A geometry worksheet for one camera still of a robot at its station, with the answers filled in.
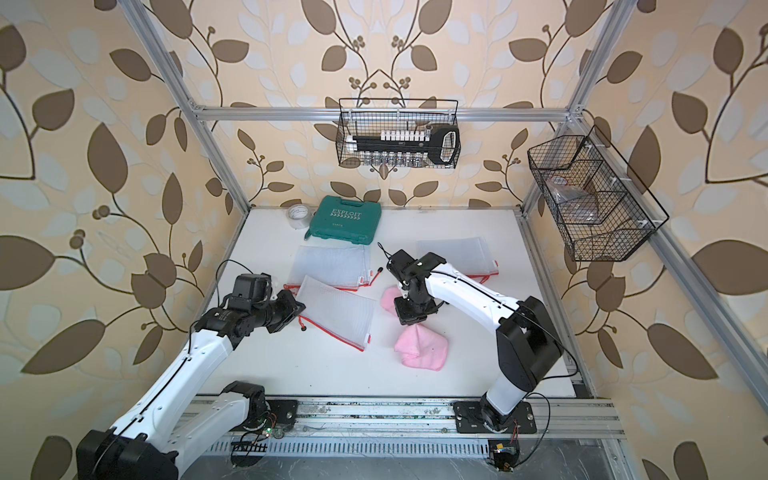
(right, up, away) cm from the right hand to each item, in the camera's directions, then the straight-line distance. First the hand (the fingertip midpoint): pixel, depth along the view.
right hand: (410, 320), depth 82 cm
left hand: (-29, +6, -2) cm, 30 cm away
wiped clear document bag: (+21, +16, +24) cm, 36 cm away
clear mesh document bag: (-20, -2, +14) cm, 24 cm away
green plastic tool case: (-27, +30, +30) cm, 50 cm away
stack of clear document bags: (-22, +12, +23) cm, 34 cm away
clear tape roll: (-43, +32, +37) cm, 65 cm away
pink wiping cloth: (+2, -5, -6) cm, 8 cm away
